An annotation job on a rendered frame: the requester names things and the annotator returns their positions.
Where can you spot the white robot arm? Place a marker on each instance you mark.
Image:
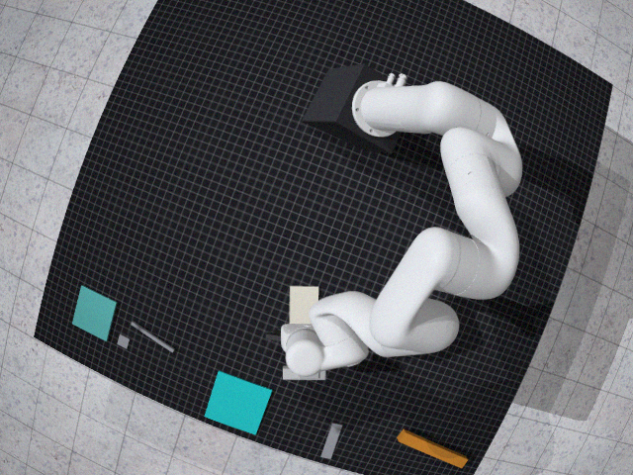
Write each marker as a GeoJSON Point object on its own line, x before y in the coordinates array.
{"type": "Point", "coordinates": [479, 268]}

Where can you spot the black work mat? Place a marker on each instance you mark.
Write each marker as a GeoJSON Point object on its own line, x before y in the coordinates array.
{"type": "Point", "coordinates": [203, 197]}

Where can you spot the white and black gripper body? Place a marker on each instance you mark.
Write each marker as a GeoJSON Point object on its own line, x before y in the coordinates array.
{"type": "Point", "coordinates": [287, 329]}

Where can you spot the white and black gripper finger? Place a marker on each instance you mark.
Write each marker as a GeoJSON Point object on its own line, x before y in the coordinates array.
{"type": "Point", "coordinates": [274, 335]}

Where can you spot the orange rectangular bar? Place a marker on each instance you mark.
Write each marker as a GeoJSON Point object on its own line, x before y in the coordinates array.
{"type": "Point", "coordinates": [431, 448]}

